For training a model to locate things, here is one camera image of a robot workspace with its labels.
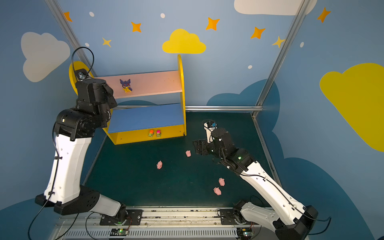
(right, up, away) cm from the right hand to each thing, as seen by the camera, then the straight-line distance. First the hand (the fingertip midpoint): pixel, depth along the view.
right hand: (201, 139), depth 71 cm
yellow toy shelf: (-37, +22, +41) cm, 59 cm away
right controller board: (+21, -46, 0) cm, 51 cm away
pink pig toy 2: (-7, -12, +25) cm, 29 cm away
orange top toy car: (-34, +2, +34) cm, 48 cm away
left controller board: (-40, -45, -1) cm, 60 cm away
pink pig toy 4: (+9, -30, +11) cm, 33 cm away
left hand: (-41, +20, -12) cm, 47 cm away
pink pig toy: (-25, -18, +20) cm, 36 cm away
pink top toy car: (-29, +1, +33) cm, 44 cm away
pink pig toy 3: (+13, -26, +14) cm, 32 cm away
